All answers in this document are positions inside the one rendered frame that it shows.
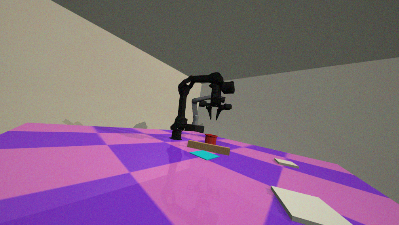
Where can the cream flat square block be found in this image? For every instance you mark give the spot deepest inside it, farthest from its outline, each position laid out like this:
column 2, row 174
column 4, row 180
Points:
column 286, row 163

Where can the red cup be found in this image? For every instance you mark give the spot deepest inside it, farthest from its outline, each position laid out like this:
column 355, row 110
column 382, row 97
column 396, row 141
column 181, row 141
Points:
column 210, row 139

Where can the tan wooden bar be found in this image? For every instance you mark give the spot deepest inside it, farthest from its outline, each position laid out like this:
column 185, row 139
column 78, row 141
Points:
column 209, row 147

